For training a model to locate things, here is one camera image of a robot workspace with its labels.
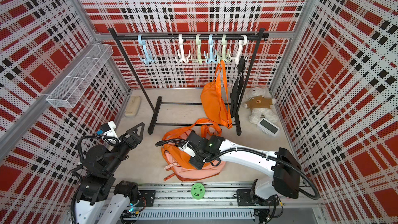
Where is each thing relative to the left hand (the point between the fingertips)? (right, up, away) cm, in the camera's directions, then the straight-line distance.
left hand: (144, 126), depth 67 cm
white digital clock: (+66, -5, +28) cm, 72 cm away
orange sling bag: (+15, -4, -12) cm, 19 cm away
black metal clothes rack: (-8, -2, +35) cm, 36 cm away
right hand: (+23, -17, +8) cm, 30 cm away
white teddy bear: (+63, +11, +35) cm, 73 cm away
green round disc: (+23, -32, +6) cm, 40 cm away
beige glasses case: (-25, +8, +41) cm, 48 cm away
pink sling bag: (+17, -25, +7) cm, 31 cm away
